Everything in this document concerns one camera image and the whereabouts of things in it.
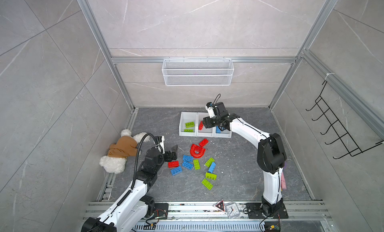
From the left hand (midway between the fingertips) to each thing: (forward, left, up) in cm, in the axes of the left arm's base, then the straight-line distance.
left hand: (169, 142), depth 83 cm
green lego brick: (+22, -12, -13) cm, 28 cm away
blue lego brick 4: (-11, -3, -13) cm, 18 cm away
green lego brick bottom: (-19, -21, -14) cm, 32 cm away
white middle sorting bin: (+14, -22, -12) cm, 29 cm away
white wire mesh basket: (+46, -18, +15) cm, 52 cm away
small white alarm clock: (-33, -32, -12) cm, 48 cm away
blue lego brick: (+16, -32, -12) cm, 38 cm away
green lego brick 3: (-6, -23, -14) cm, 28 cm away
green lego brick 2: (+17, -12, -13) cm, 24 cm away
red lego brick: (+18, -19, -9) cm, 28 cm away
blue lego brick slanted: (-11, -24, -11) cm, 29 cm away
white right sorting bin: (+12, -35, -10) cm, 38 cm away
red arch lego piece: (+3, -14, -13) cm, 20 cm away
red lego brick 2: (+7, -21, -13) cm, 25 cm away
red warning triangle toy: (-30, -27, -13) cm, 43 cm away
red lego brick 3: (-7, -1, -13) cm, 15 cm away
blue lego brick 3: (-8, -10, -13) cm, 18 cm away
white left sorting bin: (+29, -10, -12) cm, 33 cm away
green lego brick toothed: (-16, -23, -11) cm, 30 cm away
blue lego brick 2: (-4, -10, -12) cm, 17 cm away
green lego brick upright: (-8, -16, -13) cm, 22 cm away
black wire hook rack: (+3, -80, +20) cm, 83 cm away
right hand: (+17, -23, -1) cm, 29 cm away
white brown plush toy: (-6, +31, -8) cm, 33 cm away
